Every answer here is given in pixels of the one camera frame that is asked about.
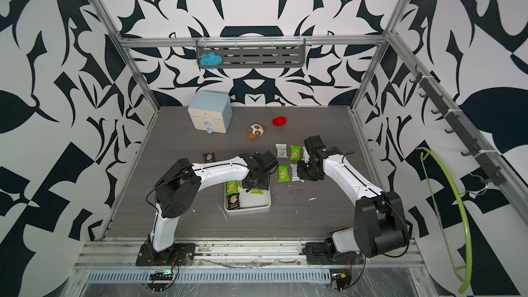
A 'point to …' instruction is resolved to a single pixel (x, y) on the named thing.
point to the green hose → (457, 271)
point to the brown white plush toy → (256, 129)
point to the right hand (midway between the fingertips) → (300, 171)
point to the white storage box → (249, 203)
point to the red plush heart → (280, 121)
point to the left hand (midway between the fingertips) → (259, 181)
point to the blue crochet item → (211, 59)
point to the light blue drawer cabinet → (210, 111)
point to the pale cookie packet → (306, 155)
